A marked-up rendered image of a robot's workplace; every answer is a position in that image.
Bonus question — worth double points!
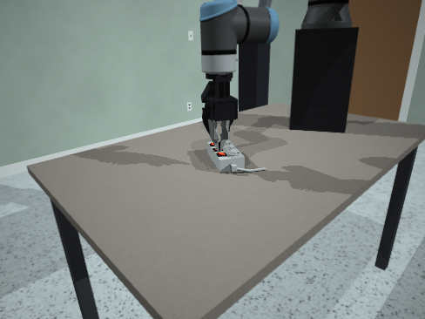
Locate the white power strip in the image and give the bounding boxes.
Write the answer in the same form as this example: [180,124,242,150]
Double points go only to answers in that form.
[207,140,266,173]

